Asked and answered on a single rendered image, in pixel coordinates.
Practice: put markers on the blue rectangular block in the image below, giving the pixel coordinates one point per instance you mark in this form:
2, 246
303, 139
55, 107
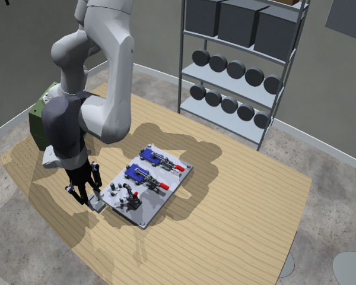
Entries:
132, 173
146, 154

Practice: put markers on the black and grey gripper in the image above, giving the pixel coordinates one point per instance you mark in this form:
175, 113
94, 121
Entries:
77, 178

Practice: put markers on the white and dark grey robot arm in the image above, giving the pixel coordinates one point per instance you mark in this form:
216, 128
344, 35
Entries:
66, 119

